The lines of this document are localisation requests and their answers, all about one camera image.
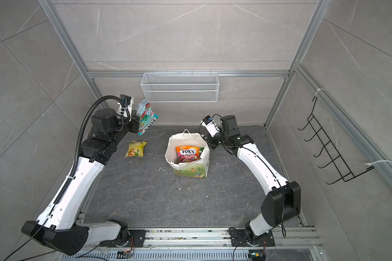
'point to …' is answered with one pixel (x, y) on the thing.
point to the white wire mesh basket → (181, 87)
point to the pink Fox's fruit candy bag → (188, 153)
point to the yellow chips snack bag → (136, 148)
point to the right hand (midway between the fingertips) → (207, 135)
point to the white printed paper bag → (197, 168)
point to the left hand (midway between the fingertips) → (135, 109)
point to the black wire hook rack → (336, 161)
